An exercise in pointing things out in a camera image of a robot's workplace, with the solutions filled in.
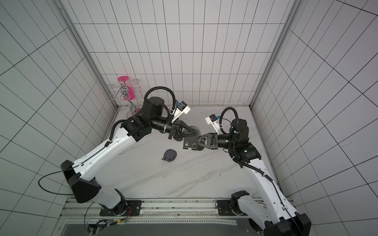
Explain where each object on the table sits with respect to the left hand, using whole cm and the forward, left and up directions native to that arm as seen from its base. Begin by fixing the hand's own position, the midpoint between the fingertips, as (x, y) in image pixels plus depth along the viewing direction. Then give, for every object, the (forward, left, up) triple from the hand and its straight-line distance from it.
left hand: (191, 138), depth 58 cm
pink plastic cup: (+55, +49, -26) cm, 79 cm away
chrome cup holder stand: (+42, +43, -9) cm, 60 cm away
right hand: (+2, -2, -4) cm, 5 cm away
